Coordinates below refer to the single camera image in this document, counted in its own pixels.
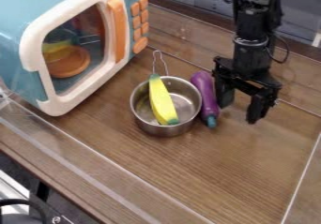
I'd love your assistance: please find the silver metal pot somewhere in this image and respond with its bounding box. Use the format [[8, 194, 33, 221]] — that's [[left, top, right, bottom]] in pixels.
[[130, 50, 202, 137]]

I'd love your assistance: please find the black cable bottom left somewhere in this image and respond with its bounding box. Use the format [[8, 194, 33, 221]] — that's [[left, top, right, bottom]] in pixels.
[[0, 197, 49, 224]]

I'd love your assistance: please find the blue toy microwave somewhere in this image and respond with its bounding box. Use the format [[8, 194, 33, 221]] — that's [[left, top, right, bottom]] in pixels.
[[0, 0, 150, 116]]

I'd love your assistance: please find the purple toy eggplant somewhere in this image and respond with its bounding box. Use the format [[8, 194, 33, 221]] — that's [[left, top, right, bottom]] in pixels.
[[190, 71, 220, 128]]

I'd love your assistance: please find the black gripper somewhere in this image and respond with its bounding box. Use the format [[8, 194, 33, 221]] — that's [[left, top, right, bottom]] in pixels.
[[212, 56, 283, 124]]

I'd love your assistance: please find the yellow toy banana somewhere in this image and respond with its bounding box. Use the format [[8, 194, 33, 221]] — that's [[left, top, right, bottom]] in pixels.
[[150, 74, 180, 126]]

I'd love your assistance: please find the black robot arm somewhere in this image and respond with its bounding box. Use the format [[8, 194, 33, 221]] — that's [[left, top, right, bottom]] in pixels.
[[213, 0, 283, 124]]

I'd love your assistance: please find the orange plate inside microwave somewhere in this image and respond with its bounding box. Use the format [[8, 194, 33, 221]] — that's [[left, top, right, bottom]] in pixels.
[[45, 46, 91, 78]]

